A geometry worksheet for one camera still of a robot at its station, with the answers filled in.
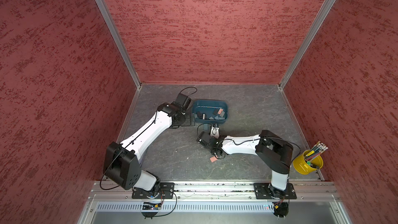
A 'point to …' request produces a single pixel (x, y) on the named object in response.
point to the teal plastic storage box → (210, 111)
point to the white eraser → (203, 116)
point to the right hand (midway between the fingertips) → (210, 143)
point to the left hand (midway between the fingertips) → (183, 124)
